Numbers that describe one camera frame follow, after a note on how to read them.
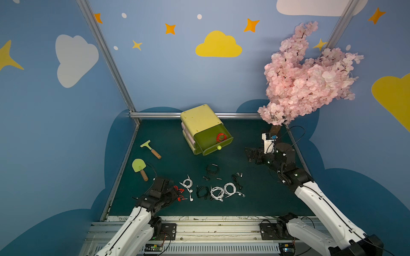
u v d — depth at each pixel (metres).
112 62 0.87
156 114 1.27
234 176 0.91
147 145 1.04
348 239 0.40
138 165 0.96
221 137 0.93
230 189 0.88
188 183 0.90
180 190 0.86
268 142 0.67
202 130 0.87
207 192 0.87
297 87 0.64
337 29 0.77
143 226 0.54
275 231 0.73
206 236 0.73
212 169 0.96
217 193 0.86
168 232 0.74
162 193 0.64
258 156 0.68
